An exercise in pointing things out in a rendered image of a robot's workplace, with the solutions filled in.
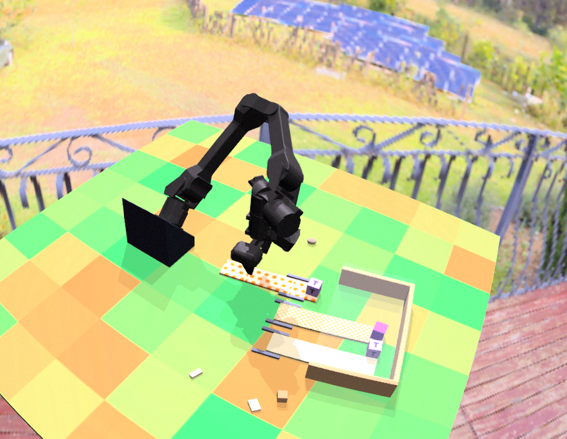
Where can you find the cream and orange lattice-patterned strip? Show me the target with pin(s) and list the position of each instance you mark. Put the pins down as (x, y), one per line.
(299, 317)

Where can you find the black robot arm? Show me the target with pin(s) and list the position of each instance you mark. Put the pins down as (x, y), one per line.
(275, 201)

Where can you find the white rectangular block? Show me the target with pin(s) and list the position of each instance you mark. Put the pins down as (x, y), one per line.
(195, 373)

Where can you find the purple cube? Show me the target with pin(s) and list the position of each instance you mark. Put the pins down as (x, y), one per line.
(314, 287)

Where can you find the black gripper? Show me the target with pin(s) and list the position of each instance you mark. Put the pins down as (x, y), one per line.
(250, 254)

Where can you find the white strip with orange polka dots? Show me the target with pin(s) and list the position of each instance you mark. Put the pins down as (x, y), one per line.
(267, 280)

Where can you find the cream flat strip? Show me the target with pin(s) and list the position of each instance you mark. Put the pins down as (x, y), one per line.
(290, 347)

